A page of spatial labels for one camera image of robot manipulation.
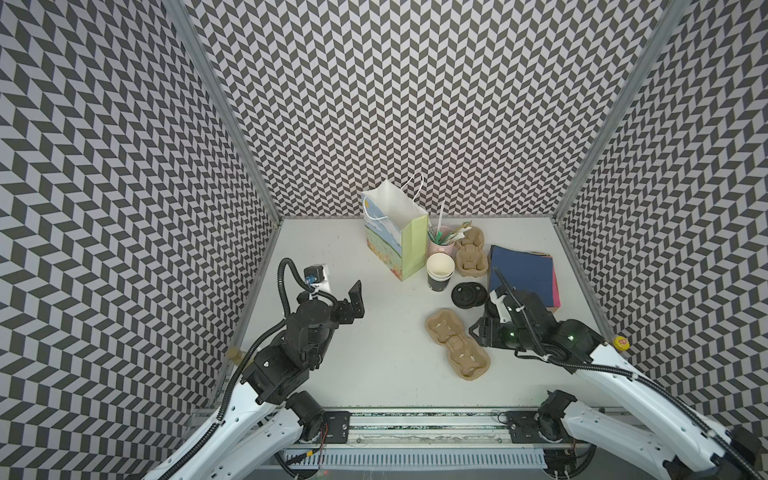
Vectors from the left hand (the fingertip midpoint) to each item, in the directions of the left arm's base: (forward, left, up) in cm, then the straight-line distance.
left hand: (342, 286), depth 70 cm
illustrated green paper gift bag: (+19, -13, -1) cm, 23 cm away
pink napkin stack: (+11, -62, -21) cm, 66 cm away
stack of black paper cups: (+19, -27, -20) cm, 38 cm away
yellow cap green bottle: (-11, -65, -8) cm, 66 cm away
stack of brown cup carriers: (+24, -38, -22) cm, 50 cm away
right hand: (-9, -34, -14) cm, 37 cm away
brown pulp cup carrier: (-8, -32, -26) cm, 42 cm away
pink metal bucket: (+24, -30, -16) cm, 41 cm away
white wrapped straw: (+33, -27, -11) cm, 44 cm away
